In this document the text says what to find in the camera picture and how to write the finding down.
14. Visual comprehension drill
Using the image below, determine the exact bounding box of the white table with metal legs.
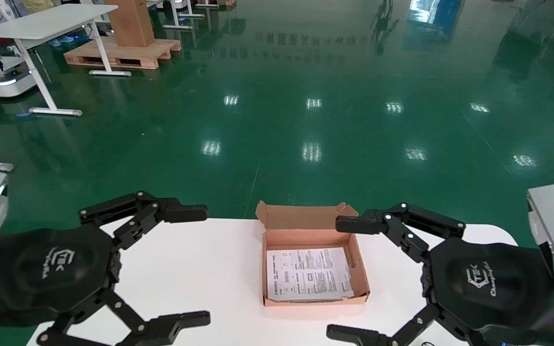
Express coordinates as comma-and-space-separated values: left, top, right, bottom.
0, 4, 132, 117

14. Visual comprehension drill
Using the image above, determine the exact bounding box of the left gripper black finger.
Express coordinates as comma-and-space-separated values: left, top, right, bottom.
79, 191, 208, 250

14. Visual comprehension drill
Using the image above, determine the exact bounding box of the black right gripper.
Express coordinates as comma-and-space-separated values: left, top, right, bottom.
421, 238, 554, 346

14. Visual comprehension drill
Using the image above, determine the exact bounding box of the tall brown cardboard carton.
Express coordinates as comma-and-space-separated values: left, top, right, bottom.
104, 0, 156, 48

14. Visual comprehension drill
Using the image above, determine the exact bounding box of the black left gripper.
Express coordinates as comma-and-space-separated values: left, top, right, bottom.
0, 225, 211, 346

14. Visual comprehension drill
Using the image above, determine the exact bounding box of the wooden pallet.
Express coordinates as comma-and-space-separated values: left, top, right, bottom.
63, 37, 182, 70

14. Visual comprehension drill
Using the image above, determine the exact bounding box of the open brown cardboard storage box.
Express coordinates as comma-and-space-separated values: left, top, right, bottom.
256, 200, 371, 307

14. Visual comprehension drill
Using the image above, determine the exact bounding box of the printed white paper manual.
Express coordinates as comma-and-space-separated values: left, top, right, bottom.
266, 247, 355, 303

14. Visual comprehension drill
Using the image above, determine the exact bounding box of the person in yellow clothing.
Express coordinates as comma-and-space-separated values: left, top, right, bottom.
22, 0, 57, 14

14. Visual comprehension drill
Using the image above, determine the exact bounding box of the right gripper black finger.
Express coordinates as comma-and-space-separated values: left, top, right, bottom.
326, 303, 477, 346
336, 202, 466, 263

